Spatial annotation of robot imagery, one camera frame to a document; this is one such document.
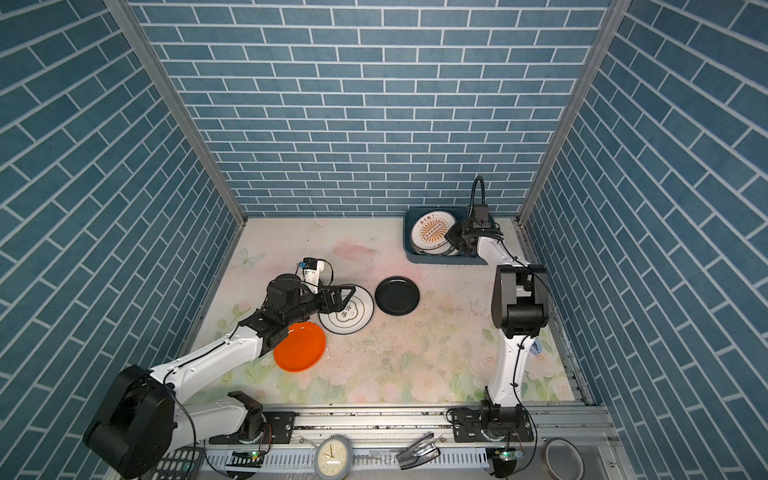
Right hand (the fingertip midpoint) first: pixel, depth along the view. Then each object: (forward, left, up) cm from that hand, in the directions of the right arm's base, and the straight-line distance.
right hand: (446, 231), depth 102 cm
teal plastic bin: (+10, -5, -1) cm, 11 cm away
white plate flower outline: (-28, +28, -11) cm, 41 cm away
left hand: (-28, +29, +4) cm, 40 cm away
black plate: (-21, +15, -10) cm, 27 cm away
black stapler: (-62, +6, -10) cm, 63 cm away
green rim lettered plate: (-3, -1, -7) cm, 8 cm away
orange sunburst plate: (+5, +5, -5) cm, 8 cm away
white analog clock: (-65, +26, -7) cm, 70 cm away
